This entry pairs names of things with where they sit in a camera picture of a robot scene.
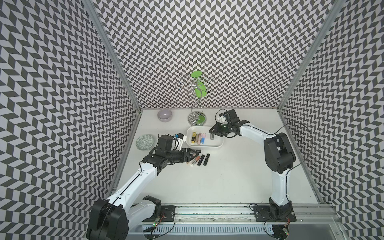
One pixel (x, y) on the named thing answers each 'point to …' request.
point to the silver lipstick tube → (212, 136)
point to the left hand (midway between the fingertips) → (194, 156)
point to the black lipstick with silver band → (201, 160)
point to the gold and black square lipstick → (193, 139)
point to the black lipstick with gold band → (206, 159)
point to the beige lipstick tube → (192, 161)
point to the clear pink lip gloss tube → (199, 138)
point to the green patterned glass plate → (145, 142)
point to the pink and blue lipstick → (203, 138)
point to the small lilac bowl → (164, 115)
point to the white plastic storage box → (218, 141)
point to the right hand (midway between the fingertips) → (210, 132)
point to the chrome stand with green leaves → (198, 85)
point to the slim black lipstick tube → (198, 150)
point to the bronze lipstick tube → (197, 135)
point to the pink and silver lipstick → (197, 159)
